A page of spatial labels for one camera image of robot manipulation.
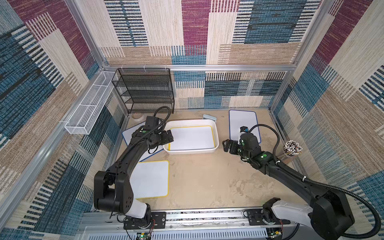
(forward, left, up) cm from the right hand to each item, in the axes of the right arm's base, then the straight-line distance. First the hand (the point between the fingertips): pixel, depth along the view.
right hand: (231, 145), depth 85 cm
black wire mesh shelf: (+44, +55, +7) cm, 71 cm away
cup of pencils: (-5, -29, +5) cm, 30 cm away
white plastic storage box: (+32, +34, -17) cm, 50 cm away
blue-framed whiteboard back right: (+32, -13, -13) cm, 37 cm away
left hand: (+4, +36, +1) cm, 36 cm away
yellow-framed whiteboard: (+14, +22, -12) cm, 29 cm away
